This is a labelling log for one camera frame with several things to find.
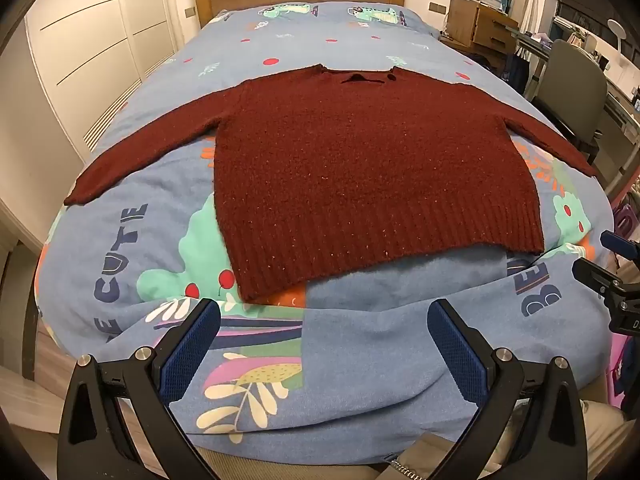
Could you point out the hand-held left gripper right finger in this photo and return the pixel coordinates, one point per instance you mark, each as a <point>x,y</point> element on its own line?
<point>457,355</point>

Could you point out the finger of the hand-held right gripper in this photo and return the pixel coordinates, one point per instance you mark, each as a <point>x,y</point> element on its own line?
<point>620,245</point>
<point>595,275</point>

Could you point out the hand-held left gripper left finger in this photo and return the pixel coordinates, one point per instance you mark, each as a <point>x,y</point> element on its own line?
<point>190,355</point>

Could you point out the dark red knit sweater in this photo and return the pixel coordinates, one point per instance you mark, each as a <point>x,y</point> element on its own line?
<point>350,160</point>

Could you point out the white desk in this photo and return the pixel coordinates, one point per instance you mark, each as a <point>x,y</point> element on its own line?
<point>620,115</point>

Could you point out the grey office chair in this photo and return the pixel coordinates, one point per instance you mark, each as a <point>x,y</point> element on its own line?
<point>570,90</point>

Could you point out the dark blue bag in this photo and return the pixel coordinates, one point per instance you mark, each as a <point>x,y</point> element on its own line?
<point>516,72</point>

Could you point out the white desk lamp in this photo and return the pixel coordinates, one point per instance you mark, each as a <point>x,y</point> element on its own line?
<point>616,27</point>

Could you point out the blue printed blanket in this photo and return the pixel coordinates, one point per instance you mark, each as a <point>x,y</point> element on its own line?
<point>150,110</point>

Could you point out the wooden cabinet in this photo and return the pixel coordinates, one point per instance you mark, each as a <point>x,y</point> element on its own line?
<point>487,25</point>

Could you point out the white wardrobe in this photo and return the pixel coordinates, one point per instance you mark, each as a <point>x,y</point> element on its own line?
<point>100,35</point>

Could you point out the wall socket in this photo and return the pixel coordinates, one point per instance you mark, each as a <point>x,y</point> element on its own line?
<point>436,7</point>

